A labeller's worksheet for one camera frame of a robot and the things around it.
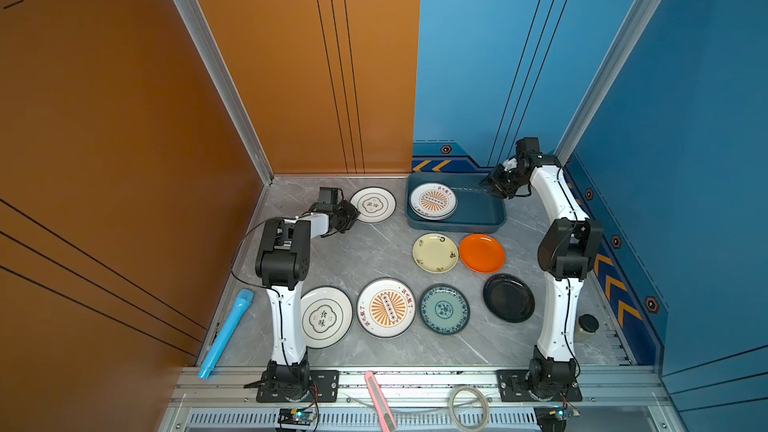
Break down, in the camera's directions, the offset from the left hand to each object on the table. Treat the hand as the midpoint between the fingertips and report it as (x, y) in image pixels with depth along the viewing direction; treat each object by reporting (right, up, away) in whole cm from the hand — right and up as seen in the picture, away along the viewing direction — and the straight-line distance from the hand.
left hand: (362, 209), depth 107 cm
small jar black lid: (+61, -28, -33) cm, 74 cm away
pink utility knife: (+10, -47, -38) cm, 61 cm away
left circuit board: (-11, -49, -37) cm, 62 cm away
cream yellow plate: (+25, -14, -10) cm, 30 cm away
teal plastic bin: (+42, 0, -1) cm, 42 cm away
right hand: (+41, +8, -9) cm, 42 cm away
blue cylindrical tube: (-32, -25, -23) cm, 47 cm away
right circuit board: (+50, -49, -37) cm, 79 cm away
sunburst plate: (+26, +3, +2) cm, 26 cm away
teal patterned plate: (+26, -28, -22) cm, 44 cm away
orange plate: (+40, -14, -10) cm, 44 cm away
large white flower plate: (-7, -30, -22) cm, 38 cm away
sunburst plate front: (+9, -28, -21) cm, 36 cm away
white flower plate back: (+4, +2, +5) cm, 7 cm away
